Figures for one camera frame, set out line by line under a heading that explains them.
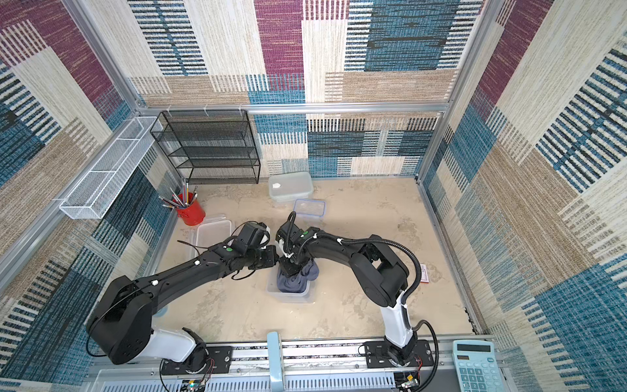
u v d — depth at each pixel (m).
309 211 1.03
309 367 0.73
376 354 0.73
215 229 1.02
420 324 0.68
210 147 1.09
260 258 0.74
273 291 0.84
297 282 0.79
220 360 0.73
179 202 1.00
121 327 0.42
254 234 0.68
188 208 0.97
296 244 0.69
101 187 0.73
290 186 1.09
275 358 0.69
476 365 0.70
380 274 0.50
